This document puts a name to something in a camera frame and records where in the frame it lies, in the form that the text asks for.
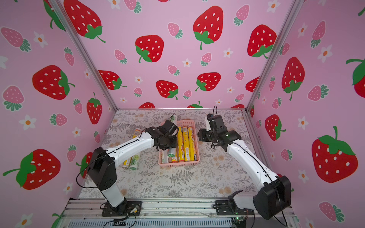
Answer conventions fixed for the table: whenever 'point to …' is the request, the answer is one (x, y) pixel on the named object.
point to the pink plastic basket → (191, 123)
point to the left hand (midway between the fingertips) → (177, 144)
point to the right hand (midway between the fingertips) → (207, 131)
